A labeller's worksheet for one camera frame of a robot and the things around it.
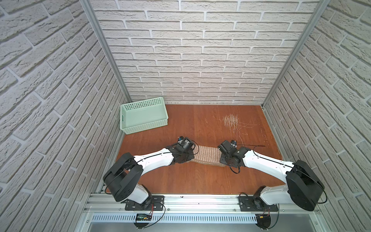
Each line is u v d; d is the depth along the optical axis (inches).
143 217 28.0
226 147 26.9
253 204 25.4
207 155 35.3
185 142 27.2
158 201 29.2
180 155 26.2
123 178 17.0
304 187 16.4
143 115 44.2
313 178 17.6
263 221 27.6
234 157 24.3
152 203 26.7
